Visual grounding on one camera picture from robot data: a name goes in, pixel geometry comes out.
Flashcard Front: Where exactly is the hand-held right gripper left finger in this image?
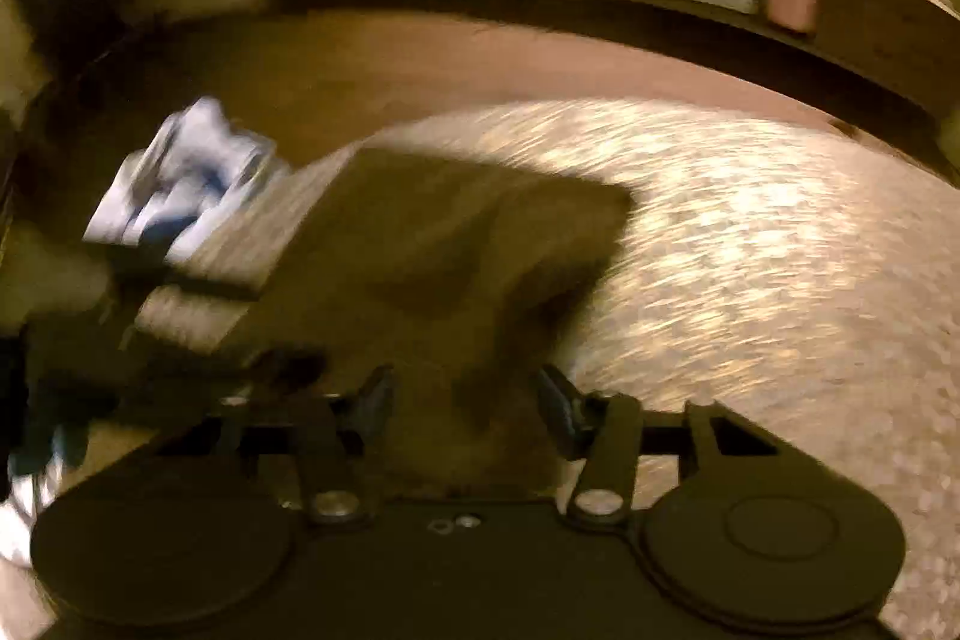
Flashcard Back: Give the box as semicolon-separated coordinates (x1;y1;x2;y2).
157;364;397;526

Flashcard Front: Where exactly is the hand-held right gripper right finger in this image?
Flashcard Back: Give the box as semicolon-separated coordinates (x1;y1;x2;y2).
529;364;781;528

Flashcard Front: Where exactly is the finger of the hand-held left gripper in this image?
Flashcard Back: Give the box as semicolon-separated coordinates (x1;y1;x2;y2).
217;346;328;390

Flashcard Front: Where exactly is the brown shirt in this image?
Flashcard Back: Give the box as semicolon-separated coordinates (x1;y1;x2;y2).
247;145;637;498

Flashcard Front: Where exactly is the white and blue polo shirt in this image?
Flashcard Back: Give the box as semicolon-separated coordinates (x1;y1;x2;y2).
82;96;290;266

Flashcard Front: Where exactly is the beige lace tablecloth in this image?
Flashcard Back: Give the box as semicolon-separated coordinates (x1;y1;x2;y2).
135;100;960;640

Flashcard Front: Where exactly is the long wooden sideboard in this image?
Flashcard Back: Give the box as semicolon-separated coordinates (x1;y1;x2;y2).
315;0;960;148

